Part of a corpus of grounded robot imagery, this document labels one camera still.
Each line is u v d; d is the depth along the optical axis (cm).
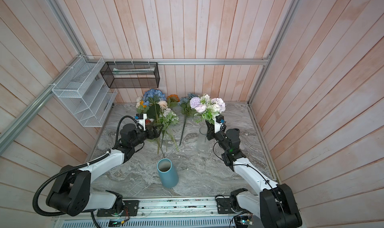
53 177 40
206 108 69
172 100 115
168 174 69
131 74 102
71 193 42
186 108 105
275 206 40
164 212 73
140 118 73
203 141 91
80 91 70
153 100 110
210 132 70
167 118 104
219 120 65
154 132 76
